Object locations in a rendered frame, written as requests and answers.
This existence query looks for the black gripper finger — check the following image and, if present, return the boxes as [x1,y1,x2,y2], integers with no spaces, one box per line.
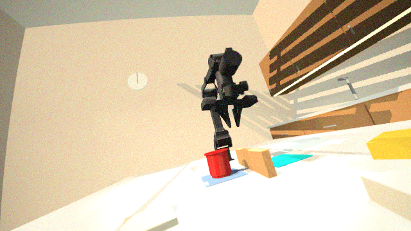
[215,104,231,128]
[232,103,247,127]

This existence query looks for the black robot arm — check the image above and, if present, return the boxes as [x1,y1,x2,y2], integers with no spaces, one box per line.
[201,47,249,161]

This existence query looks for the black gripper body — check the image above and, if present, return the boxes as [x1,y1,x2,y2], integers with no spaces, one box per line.
[201,80,258,111]

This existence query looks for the yellow rectangular block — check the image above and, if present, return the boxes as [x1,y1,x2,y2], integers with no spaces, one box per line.
[366,129,411,160]

